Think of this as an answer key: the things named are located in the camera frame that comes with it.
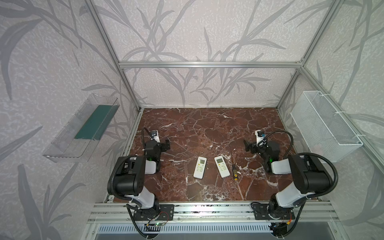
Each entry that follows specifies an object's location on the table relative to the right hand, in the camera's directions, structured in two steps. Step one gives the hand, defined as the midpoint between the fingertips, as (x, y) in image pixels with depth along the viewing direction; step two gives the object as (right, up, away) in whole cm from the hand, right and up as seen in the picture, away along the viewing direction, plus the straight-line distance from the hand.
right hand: (251, 134), depth 94 cm
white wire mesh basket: (+23, +4, -29) cm, 37 cm away
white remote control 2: (-20, -19, -7) cm, 28 cm away
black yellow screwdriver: (-12, -21, -8) cm, 26 cm away
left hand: (-58, 0, 0) cm, 58 cm away
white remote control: (-33, -20, -6) cm, 39 cm away
